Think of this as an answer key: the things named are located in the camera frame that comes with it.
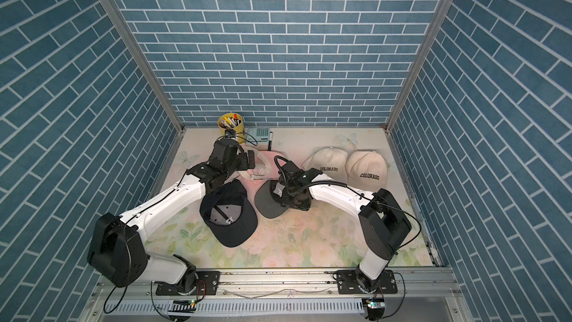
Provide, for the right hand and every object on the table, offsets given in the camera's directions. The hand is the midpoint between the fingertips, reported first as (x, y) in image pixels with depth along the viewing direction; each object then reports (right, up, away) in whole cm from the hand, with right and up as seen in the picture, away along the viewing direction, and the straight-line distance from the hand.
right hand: (288, 205), depth 85 cm
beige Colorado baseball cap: (+34, +13, +10) cm, 38 cm away
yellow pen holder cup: (-28, +36, +23) cm, 51 cm away
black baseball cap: (-24, -4, +4) cm, 24 cm away
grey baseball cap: (-8, 0, +9) cm, 12 cm away
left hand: (-15, +20, 0) cm, 25 cm away
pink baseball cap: (-11, +13, +17) cm, 24 cm away
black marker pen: (-11, +24, +27) cm, 38 cm away
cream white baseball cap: (+19, +17, +11) cm, 27 cm away
